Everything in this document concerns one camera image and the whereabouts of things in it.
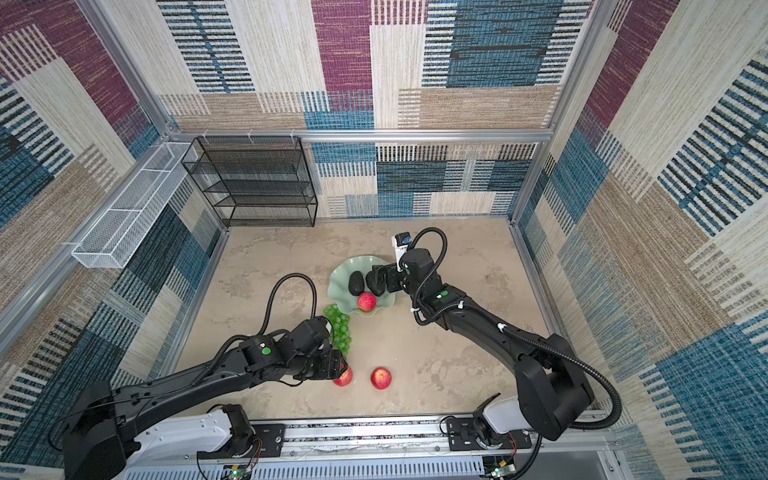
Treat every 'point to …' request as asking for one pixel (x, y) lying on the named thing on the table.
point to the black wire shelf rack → (255, 181)
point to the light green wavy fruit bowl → (338, 285)
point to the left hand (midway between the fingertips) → (340, 365)
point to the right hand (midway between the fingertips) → (389, 267)
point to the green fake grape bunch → (340, 328)
